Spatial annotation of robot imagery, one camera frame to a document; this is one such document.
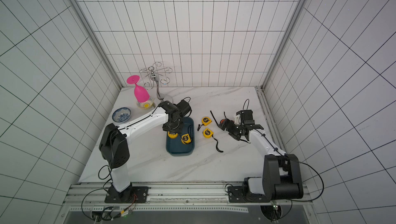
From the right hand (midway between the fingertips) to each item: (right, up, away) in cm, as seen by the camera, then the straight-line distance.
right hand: (219, 127), depth 88 cm
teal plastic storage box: (-26, -11, -2) cm, 28 cm away
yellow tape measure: (-26, -3, -7) cm, 27 cm away
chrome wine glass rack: (-38, +31, -1) cm, 49 cm away
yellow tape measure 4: (-6, -5, +4) cm, 9 cm away
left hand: (-27, -2, -4) cm, 28 cm away
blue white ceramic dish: (-65, +6, +13) cm, 66 cm away
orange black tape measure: (+2, +4, -9) cm, 10 cm away
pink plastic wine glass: (-48, +20, +6) cm, 53 cm away
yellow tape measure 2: (-20, -7, +2) cm, 21 cm away
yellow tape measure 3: (-7, +3, +9) cm, 12 cm away
